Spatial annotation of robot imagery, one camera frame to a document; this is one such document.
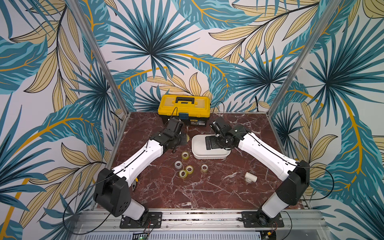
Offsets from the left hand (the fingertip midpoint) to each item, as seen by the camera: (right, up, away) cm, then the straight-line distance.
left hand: (183, 139), depth 83 cm
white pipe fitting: (+37, -21, +1) cm, 43 cm away
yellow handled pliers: (-27, -25, 0) cm, 37 cm away
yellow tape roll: (+3, +1, +1) cm, 3 cm away
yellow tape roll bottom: (0, -20, +4) cm, 21 cm away
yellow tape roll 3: (+3, -18, +7) cm, 20 cm away
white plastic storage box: (+10, -9, +14) cm, 19 cm away
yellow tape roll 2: (0, -11, +12) cm, 17 cm away
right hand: (+17, -1, -2) cm, 17 cm away
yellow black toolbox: (+7, +20, +17) cm, 27 cm away
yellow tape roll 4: (+12, -18, +7) cm, 23 cm away
